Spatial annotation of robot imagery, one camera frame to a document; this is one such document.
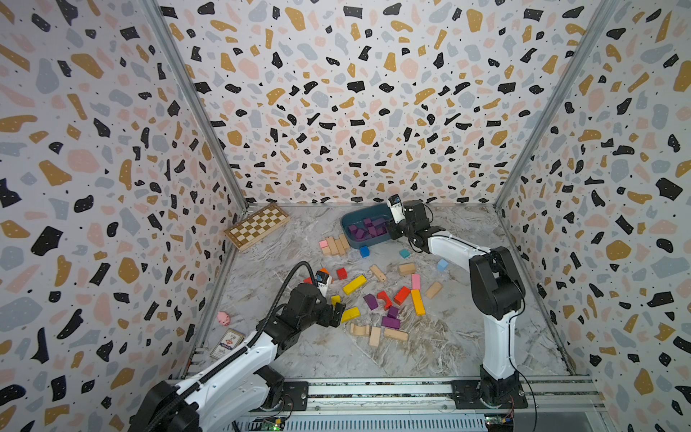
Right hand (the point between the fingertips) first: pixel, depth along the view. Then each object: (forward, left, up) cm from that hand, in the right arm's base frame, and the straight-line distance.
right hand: (390, 219), depth 100 cm
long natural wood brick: (-4, +23, -11) cm, 25 cm away
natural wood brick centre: (-13, -6, -13) cm, 19 cm away
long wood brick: (-2, +18, -10) cm, 21 cm away
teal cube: (-6, -6, -12) cm, 15 cm away
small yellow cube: (-28, +19, -10) cm, 35 cm away
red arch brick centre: (-26, +2, -12) cm, 29 cm away
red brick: (-25, -4, -12) cm, 28 cm away
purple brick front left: (-34, 0, -13) cm, 36 cm away
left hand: (-31, +18, -4) cm, 36 cm away
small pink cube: (-4, +26, -11) cm, 29 cm away
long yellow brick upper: (-21, +13, -12) cm, 27 cm away
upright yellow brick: (-27, -9, -13) cm, 31 cm away
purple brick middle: (-27, +7, -12) cm, 30 cm away
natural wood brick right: (-22, -15, -13) cm, 30 cm away
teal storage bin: (+7, +9, -11) cm, 16 cm away
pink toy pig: (-35, +55, -10) cm, 66 cm away
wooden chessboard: (+3, +54, -8) cm, 54 cm away
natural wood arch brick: (-38, +10, -11) cm, 40 cm away
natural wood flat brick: (-38, -1, -13) cm, 40 cm away
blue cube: (-6, +10, -12) cm, 17 cm away
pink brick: (-18, -9, -13) cm, 24 cm away
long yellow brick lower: (-32, +14, -12) cm, 37 cm away
